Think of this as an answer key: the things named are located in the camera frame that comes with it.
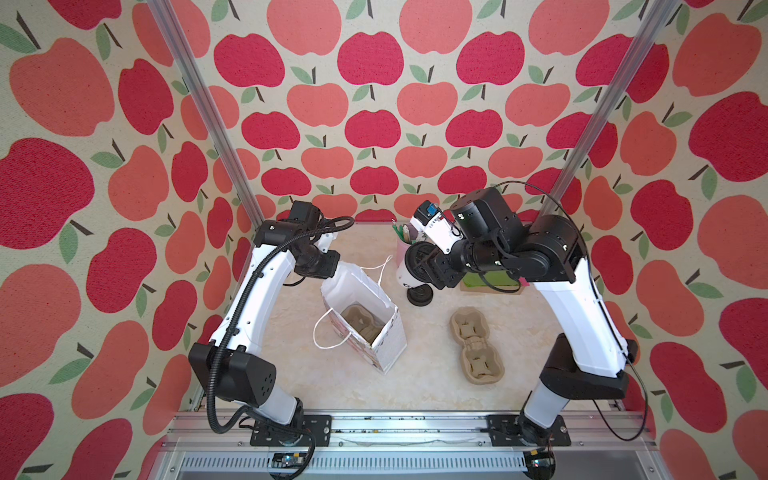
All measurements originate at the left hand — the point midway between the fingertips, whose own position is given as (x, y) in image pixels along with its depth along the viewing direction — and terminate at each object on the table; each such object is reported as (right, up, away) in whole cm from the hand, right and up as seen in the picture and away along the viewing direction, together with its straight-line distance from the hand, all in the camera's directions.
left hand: (338, 272), depth 77 cm
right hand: (+23, +5, -17) cm, 29 cm away
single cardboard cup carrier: (+6, -17, +16) cm, 24 cm away
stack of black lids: (+24, -9, +21) cm, 33 cm away
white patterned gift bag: (+7, -3, -1) cm, 7 cm away
